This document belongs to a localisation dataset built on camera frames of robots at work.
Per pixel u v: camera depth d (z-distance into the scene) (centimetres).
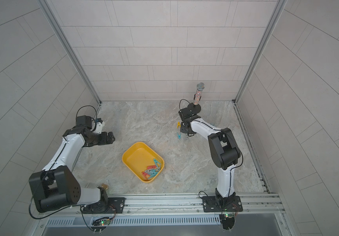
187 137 96
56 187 41
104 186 76
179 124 102
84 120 65
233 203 69
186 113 77
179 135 96
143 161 87
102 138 74
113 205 70
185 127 71
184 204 72
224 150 50
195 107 111
